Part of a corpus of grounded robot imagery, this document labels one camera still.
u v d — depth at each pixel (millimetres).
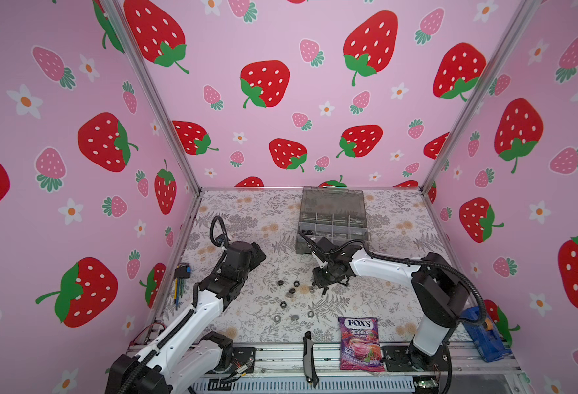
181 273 921
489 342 745
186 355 559
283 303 858
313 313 835
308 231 1039
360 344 750
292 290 878
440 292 464
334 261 675
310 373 701
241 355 748
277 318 819
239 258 609
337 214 1141
